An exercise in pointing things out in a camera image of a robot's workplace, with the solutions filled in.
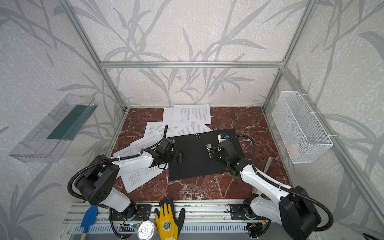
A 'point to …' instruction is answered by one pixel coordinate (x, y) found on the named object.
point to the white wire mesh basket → (304, 139)
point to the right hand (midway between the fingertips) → (212, 145)
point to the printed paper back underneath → (168, 115)
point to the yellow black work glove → (168, 225)
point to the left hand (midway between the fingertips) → (180, 153)
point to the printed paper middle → (163, 129)
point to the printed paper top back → (182, 113)
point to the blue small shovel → (89, 217)
